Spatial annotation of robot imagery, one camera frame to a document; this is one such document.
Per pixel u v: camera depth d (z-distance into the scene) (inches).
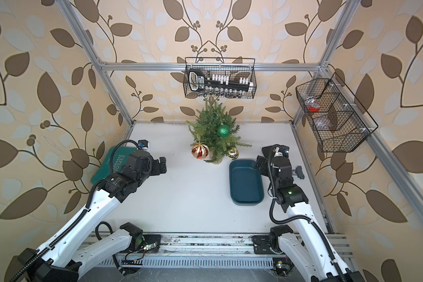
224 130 28.9
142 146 25.6
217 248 29.2
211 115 29.1
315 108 31.8
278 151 25.9
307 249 18.0
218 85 33.2
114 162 24.7
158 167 26.8
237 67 35.8
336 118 30.0
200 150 27.8
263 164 27.2
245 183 34.6
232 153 29.6
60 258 15.3
